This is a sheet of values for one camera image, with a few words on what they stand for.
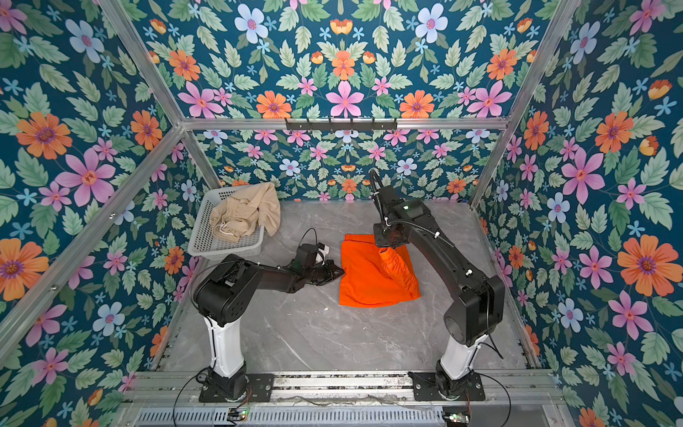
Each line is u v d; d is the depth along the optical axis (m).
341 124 0.93
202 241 0.99
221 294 0.53
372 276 0.96
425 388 0.74
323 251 0.95
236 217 1.07
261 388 0.73
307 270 0.82
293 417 0.77
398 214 0.56
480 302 0.44
